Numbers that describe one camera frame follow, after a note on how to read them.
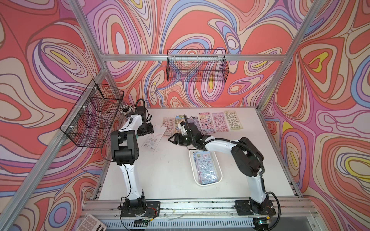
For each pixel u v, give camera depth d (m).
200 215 0.73
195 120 1.11
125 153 0.56
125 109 0.97
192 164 0.89
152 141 1.00
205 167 0.86
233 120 1.12
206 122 1.11
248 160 0.53
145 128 0.86
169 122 1.11
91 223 0.68
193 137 0.73
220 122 1.11
